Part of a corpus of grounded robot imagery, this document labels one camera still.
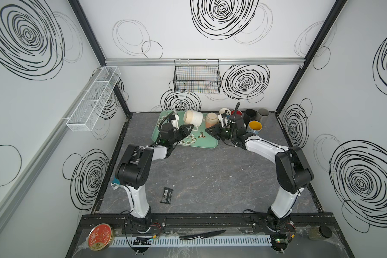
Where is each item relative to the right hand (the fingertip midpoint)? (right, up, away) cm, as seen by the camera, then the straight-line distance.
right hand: (205, 131), depth 87 cm
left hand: (-7, +3, +5) cm, 9 cm away
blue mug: (+32, +2, +15) cm, 36 cm away
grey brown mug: (+41, +12, +22) cm, 48 cm away
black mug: (+31, +11, +20) cm, 39 cm away
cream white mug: (+23, +13, +23) cm, 35 cm away
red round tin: (-46, -44, -20) cm, 67 cm away
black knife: (-3, -46, -16) cm, 49 cm away
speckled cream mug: (-6, +7, +3) cm, 10 cm away
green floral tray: (-3, -5, +19) cm, 20 cm away
